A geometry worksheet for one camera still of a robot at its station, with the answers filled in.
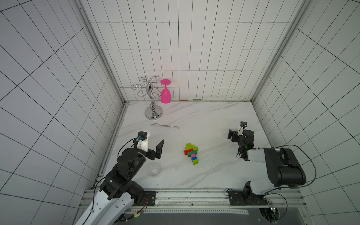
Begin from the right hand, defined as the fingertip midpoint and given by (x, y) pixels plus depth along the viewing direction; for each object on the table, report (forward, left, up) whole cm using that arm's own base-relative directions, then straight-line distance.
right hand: (238, 128), depth 95 cm
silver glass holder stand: (+14, +64, -4) cm, 65 cm away
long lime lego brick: (-15, +29, -4) cm, 33 cm away
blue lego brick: (-22, +31, -4) cm, 38 cm away
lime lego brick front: (-24, +29, -5) cm, 38 cm away
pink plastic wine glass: (+18, +53, +13) cm, 57 cm away
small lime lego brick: (-14, +34, -3) cm, 37 cm away
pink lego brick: (-20, +31, -4) cm, 37 cm away
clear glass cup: (-30, +55, -3) cm, 62 cm away
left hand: (-22, +52, +18) cm, 60 cm away
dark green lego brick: (-18, +32, -4) cm, 37 cm away
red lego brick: (-18, +36, -3) cm, 40 cm away
